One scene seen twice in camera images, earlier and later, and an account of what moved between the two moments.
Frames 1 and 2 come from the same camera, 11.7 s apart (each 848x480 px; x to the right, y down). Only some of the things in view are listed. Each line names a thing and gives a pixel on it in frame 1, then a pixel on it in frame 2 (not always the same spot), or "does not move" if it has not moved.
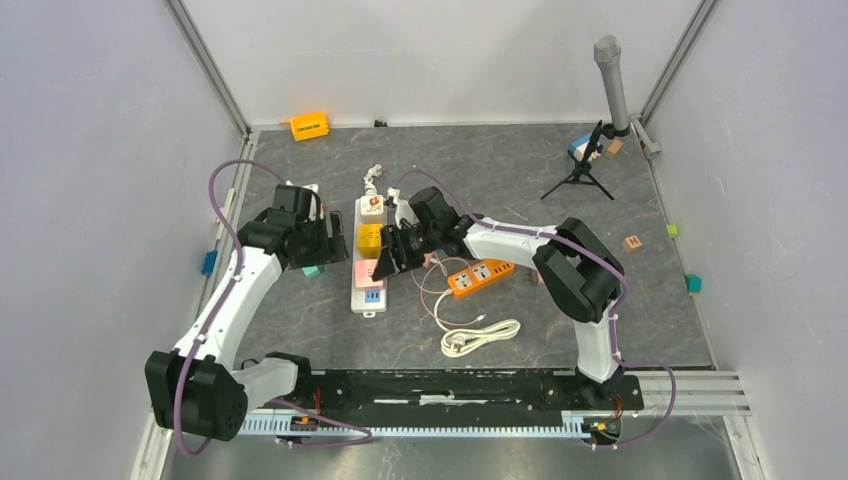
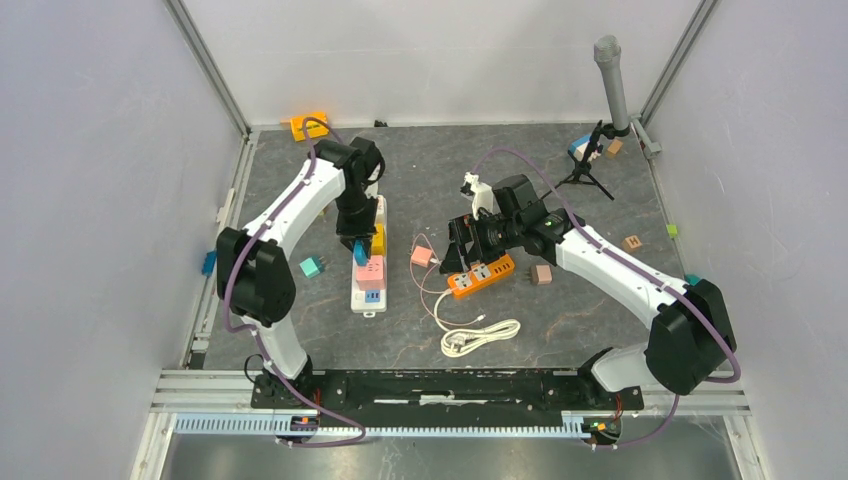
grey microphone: x=607 y=52 does not move
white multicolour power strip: x=367 y=295 does not move
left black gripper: x=332 y=249 -> x=363 y=230
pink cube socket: x=363 y=274 does not move
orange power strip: x=479 y=276 does not move
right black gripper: x=393 y=261 -> x=468 y=228
